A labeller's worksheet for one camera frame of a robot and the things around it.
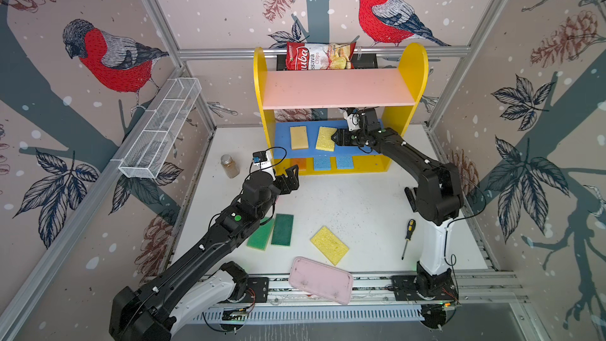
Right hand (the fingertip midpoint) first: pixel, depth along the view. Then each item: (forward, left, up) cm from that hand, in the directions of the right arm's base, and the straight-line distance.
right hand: (334, 140), depth 95 cm
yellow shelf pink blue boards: (+27, +16, -7) cm, 32 cm away
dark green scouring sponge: (-32, +19, -14) cm, 40 cm away
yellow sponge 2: (-37, +1, -15) cm, 40 cm away
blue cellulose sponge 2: (-1, -5, -13) cm, 14 cm away
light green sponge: (-36, +27, -14) cm, 47 cm away
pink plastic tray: (-49, +4, -13) cm, 50 cm away
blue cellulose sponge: (-3, +5, -13) cm, 14 cm away
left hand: (-22, +16, +11) cm, 29 cm away
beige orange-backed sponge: (-1, +14, +1) cm, 14 cm away
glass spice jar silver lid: (-10, +43, -6) cm, 45 cm away
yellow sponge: (-1, +4, +1) cm, 4 cm away
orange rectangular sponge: (-3, +14, -12) cm, 19 cm away
